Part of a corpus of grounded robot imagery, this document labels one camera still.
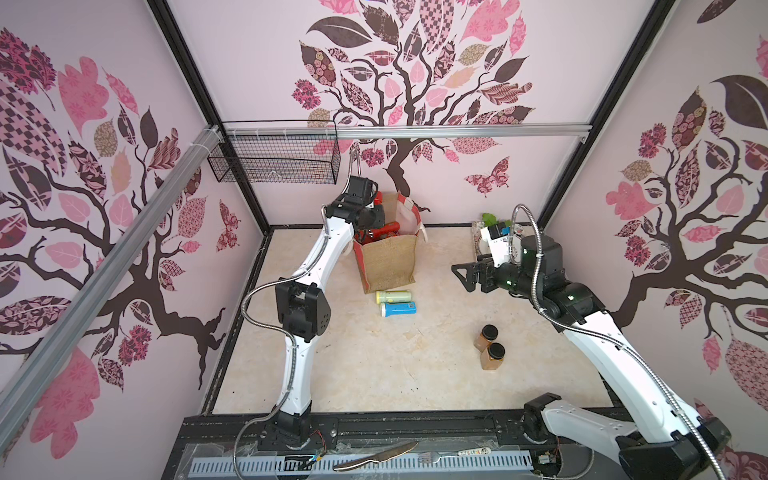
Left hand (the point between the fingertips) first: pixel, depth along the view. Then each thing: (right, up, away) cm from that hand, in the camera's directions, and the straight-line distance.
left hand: (377, 220), depth 93 cm
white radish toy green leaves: (+44, +3, +24) cm, 50 cm away
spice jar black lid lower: (+32, -38, -15) cm, 52 cm away
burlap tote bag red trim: (+4, -13, -1) cm, 14 cm away
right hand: (+23, -12, -22) cm, 34 cm away
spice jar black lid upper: (+32, -33, -12) cm, 47 cm away
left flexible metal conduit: (-17, -25, -36) cm, 47 cm away
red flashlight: (0, +7, +2) cm, 7 cm away
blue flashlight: (+7, -28, +1) cm, 29 cm away
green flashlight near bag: (+5, -25, +4) cm, 26 cm away
